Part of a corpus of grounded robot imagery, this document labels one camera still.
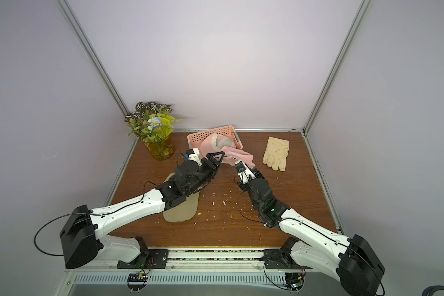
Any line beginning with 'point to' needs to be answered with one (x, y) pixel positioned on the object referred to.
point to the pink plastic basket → (195, 140)
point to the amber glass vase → (161, 150)
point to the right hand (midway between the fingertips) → (247, 162)
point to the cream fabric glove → (276, 153)
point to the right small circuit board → (294, 281)
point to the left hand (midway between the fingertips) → (226, 157)
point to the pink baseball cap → (232, 154)
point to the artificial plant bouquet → (151, 121)
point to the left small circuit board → (137, 281)
